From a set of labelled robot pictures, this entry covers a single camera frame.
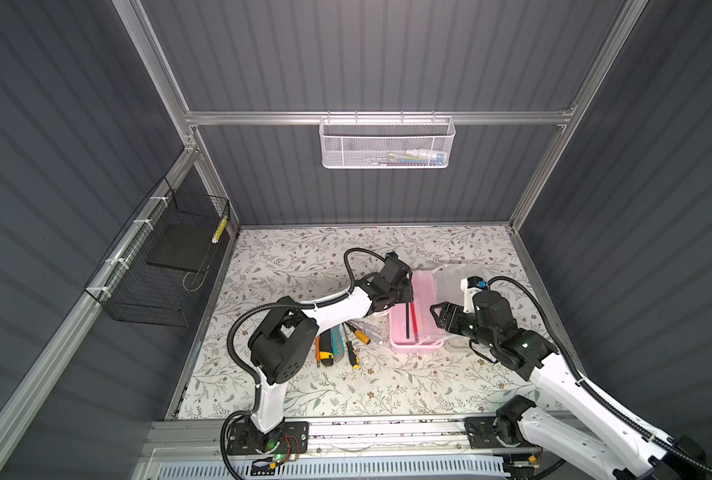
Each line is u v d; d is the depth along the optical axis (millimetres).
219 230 813
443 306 708
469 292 707
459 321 691
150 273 713
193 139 912
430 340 821
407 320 885
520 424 622
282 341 507
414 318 936
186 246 764
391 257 834
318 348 883
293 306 525
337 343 888
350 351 868
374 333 911
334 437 754
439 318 705
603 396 452
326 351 867
